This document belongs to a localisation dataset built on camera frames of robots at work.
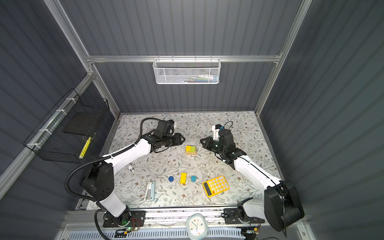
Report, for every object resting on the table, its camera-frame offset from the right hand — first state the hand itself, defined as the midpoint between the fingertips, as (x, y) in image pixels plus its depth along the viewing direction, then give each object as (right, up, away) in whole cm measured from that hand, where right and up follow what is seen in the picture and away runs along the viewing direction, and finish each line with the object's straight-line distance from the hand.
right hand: (201, 141), depth 82 cm
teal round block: (-4, -22, +5) cm, 23 cm away
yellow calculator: (+8, -25, +1) cm, 26 cm away
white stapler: (-28, -27, -2) cm, 39 cm away
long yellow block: (-10, -22, +5) cm, 25 cm away
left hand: (-10, +1, +6) cm, 12 cm away
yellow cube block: (-8, -6, +15) cm, 18 cm away
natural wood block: (-5, -9, +15) cm, 18 cm away
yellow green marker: (-55, -2, -14) cm, 56 cm away
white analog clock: (-3, -39, -12) cm, 41 cm away
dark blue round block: (-18, -23, +5) cm, 29 cm away
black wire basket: (-67, +5, -9) cm, 68 cm away
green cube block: (-5, -6, +15) cm, 17 cm away
